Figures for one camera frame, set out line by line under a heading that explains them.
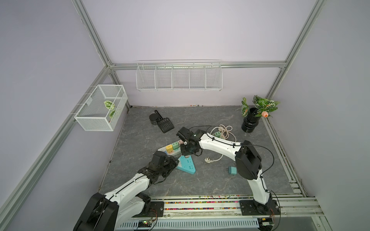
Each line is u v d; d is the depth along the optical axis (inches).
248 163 20.1
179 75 39.0
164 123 41.9
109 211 15.9
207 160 35.0
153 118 42.9
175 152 36.0
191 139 25.6
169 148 35.5
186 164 33.9
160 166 27.0
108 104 31.3
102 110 31.9
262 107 32.5
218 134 36.9
